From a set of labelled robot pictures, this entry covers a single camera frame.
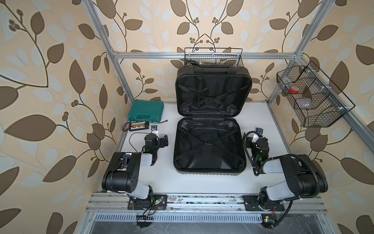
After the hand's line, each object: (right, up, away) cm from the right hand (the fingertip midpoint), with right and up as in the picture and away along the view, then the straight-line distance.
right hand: (252, 134), depth 92 cm
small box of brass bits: (-78, +5, +13) cm, 79 cm away
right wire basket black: (+26, +21, -17) cm, 37 cm away
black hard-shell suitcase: (-26, +21, +3) cm, 34 cm away
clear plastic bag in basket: (+20, +18, -18) cm, 33 cm away
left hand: (-62, 0, +2) cm, 62 cm away
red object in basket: (+19, +27, -11) cm, 34 cm away
